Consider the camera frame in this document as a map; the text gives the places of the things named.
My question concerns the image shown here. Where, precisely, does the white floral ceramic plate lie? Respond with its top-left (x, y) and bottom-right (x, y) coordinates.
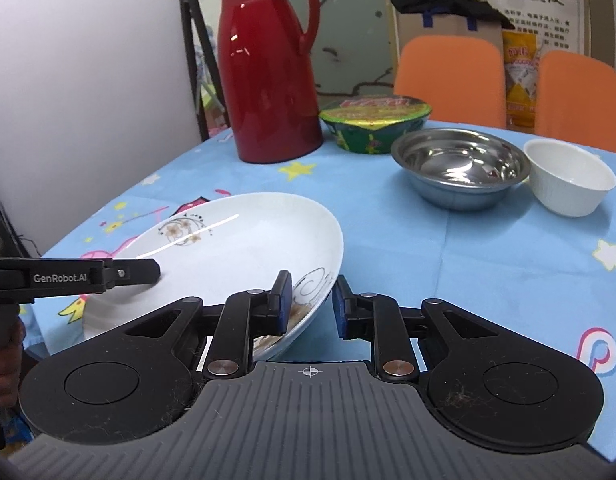
top-left (82, 192), bottom-right (344, 361)

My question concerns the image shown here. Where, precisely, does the white ceramic bowl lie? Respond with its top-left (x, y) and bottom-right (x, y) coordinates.
top-left (524, 139), bottom-right (616, 218)

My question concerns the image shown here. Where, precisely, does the person's left hand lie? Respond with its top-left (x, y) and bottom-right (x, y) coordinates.
top-left (0, 320), bottom-right (26, 408)

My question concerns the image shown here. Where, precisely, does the stainless steel bowl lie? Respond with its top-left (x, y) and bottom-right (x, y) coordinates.
top-left (391, 127), bottom-right (530, 212)

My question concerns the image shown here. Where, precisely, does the green instant noodle bowl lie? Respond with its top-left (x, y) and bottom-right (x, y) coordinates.
top-left (320, 96), bottom-right (433, 155)

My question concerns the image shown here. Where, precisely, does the blue patterned tablecloth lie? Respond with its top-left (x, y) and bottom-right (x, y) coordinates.
top-left (18, 120), bottom-right (616, 463)

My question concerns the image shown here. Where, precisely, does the red thermos jug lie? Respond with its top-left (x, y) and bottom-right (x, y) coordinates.
top-left (218, 0), bottom-right (323, 164)

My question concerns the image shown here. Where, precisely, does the left orange chair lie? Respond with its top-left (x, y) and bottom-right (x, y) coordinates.
top-left (393, 35), bottom-right (506, 129)

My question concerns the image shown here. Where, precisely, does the orange chair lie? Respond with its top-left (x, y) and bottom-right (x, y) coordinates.
top-left (393, 35), bottom-right (506, 129)
top-left (534, 50), bottom-right (616, 153)

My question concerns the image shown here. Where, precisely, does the black metal stand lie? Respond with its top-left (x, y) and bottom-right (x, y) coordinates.
top-left (180, 0), bottom-right (230, 142)

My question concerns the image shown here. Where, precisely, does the right orange chair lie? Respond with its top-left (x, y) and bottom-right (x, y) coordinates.
top-left (534, 50), bottom-right (616, 153)

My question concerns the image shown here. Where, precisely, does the yellow snack bag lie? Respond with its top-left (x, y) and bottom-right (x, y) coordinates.
top-left (502, 29), bottom-right (542, 130)

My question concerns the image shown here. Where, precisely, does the black cloth on box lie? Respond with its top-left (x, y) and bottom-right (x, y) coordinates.
top-left (390, 0), bottom-right (515, 32)

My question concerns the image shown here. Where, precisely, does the cardboard box with blue handles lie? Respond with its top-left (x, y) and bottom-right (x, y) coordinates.
top-left (396, 14), bottom-right (503, 54)

